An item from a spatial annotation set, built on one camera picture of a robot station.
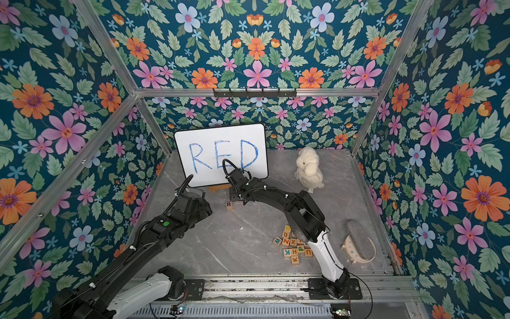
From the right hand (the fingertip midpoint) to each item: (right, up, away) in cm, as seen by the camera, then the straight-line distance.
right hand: (241, 189), depth 96 cm
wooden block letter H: (+24, -24, -15) cm, 37 cm away
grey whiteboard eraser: (+50, -21, -17) cm, 57 cm away
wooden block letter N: (+21, -21, -12) cm, 32 cm away
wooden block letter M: (+17, -21, -12) cm, 30 cm away
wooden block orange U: (+30, -24, -15) cm, 41 cm away
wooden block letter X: (+24, -21, -12) cm, 34 cm away
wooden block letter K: (+24, -26, -17) cm, 40 cm away
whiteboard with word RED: (-17, +19, -5) cm, 26 cm away
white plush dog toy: (+32, +9, -7) cm, 34 cm away
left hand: (-12, -6, -15) cm, 20 cm away
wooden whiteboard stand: (-14, 0, +3) cm, 14 cm away
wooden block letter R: (-6, -8, -2) cm, 10 cm away
